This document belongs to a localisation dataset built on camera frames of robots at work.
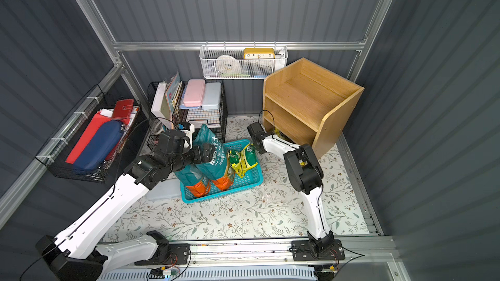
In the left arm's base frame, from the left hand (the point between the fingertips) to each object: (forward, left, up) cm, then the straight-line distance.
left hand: (205, 148), depth 72 cm
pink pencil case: (+36, +11, -2) cm, 38 cm away
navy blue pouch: (-1, +37, +3) cm, 38 cm away
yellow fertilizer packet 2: (+5, -15, -16) cm, 23 cm away
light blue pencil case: (+33, +2, -4) cm, 33 cm away
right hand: (+19, -32, -22) cm, 43 cm away
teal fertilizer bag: (-7, +5, -11) cm, 14 cm away
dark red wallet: (+17, +35, +5) cm, 39 cm away
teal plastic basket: (0, -18, -25) cm, 31 cm away
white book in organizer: (+26, +25, -2) cm, 36 cm away
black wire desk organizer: (+22, -1, -7) cm, 23 cm away
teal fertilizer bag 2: (-3, -4, -10) cm, 11 cm away
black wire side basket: (-8, +45, +8) cm, 47 cm away
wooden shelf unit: (+20, -41, +4) cm, 46 cm away
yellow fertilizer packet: (+2, -12, -14) cm, 19 cm away
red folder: (+11, +43, +4) cm, 45 cm away
